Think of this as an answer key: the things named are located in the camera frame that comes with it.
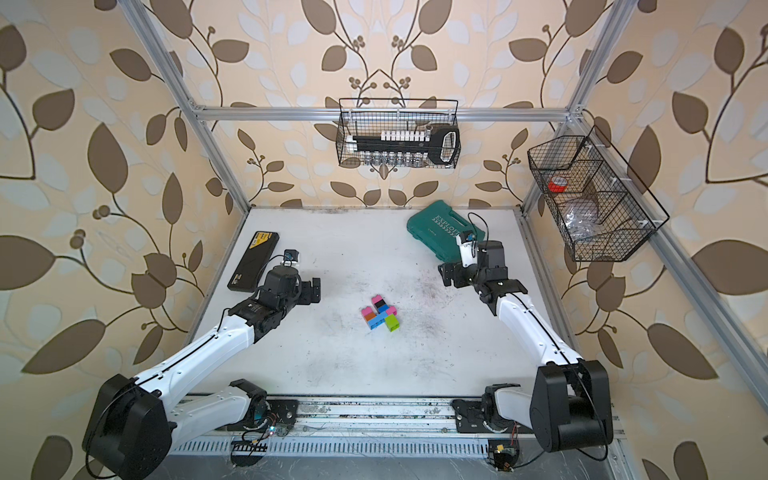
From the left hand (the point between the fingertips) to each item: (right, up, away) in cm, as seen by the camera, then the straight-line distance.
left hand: (299, 277), depth 85 cm
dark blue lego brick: (+24, -11, +6) cm, 27 cm away
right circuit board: (+54, -41, -14) cm, 69 cm away
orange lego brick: (+20, -12, +4) cm, 24 cm away
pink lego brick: (+22, -8, +9) cm, 25 cm away
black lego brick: (+23, -9, +8) cm, 26 cm away
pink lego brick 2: (+27, -11, +6) cm, 30 cm away
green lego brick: (+27, -14, +4) cm, 31 cm away
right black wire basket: (+79, +18, -12) cm, 82 cm away
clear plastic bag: (+72, +15, -15) cm, 75 cm away
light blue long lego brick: (+22, -14, +4) cm, 27 cm away
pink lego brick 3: (+19, -11, +6) cm, 23 cm away
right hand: (+46, +4, +2) cm, 46 cm away
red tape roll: (+72, +26, -4) cm, 77 cm away
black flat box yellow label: (-22, 0, +17) cm, 28 cm away
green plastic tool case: (+44, +16, +23) cm, 52 cm away
